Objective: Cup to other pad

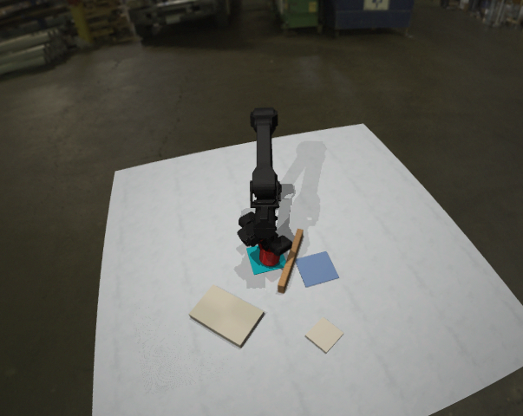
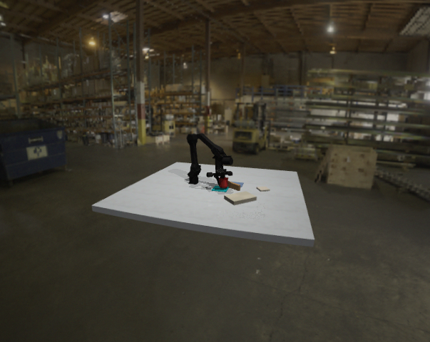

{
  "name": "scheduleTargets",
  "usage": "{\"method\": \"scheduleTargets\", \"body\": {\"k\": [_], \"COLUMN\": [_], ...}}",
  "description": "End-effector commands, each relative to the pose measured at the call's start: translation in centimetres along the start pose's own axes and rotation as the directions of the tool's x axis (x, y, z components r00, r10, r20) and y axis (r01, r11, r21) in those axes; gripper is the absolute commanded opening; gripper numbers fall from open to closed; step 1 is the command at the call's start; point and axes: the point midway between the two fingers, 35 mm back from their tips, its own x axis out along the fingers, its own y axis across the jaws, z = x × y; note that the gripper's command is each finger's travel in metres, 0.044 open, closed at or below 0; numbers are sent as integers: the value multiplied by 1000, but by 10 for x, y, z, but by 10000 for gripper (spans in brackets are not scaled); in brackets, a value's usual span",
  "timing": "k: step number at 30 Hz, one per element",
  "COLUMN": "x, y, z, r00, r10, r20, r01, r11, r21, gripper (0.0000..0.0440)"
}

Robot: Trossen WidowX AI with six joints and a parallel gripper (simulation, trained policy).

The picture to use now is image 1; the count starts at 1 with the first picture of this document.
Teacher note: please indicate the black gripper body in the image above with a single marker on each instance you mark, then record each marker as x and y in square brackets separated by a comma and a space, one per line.
[277, 245]

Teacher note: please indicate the beige flat square tile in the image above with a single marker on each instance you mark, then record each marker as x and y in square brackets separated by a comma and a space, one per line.
[324, 334]

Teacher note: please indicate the beige flat rectangular slab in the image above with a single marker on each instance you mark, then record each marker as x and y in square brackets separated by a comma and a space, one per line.
[227, 315]

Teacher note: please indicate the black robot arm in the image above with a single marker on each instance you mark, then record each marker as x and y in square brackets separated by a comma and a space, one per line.
[264, 184]

